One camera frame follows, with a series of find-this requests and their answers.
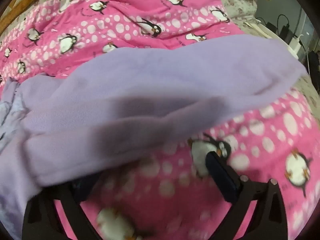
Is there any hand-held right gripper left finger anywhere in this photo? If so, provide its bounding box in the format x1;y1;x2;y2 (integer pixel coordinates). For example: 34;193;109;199
22;173;101;240

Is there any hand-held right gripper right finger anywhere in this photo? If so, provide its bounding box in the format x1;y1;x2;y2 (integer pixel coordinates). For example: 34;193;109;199
191;151;288;240

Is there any lilac fleece garment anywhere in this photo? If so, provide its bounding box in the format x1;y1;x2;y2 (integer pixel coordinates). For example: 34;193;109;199
0;34;309;240

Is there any white power strip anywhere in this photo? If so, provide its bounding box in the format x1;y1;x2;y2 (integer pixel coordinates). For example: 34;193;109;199
286;34;309;54

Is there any black power adapter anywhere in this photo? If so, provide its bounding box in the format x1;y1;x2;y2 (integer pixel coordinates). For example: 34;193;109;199
276;14;292;39

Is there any pink penguin print blanket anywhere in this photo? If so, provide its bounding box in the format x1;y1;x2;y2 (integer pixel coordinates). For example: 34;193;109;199
0;0;320;240

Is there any brown wooden frame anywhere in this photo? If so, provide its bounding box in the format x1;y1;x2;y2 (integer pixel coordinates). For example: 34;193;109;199
0;0;52;34

